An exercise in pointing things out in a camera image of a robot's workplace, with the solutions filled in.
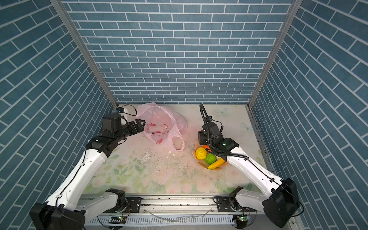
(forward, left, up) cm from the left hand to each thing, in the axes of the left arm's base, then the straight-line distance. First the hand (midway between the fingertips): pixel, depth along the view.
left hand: (140, 122), depth 77 cm
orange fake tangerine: (-5, -38, -19) cm, 43 cm away
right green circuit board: (-41, -54, -25) cm, 73 cm away
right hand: (-3, -34, -5) cm, 34 cm away
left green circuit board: (-41, +10, -29) cm, 51 cm away
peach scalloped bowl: (-14, -35, -22) cm, 43 cm away
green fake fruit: (-13, -39, -17) cm, 45 cm away
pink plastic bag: (+16, -7, -24) cm, 30 cm away
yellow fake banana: (-16, -43, -19) cm, 49 cm away
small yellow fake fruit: (-10, -34, -16) cm, 39 cm away
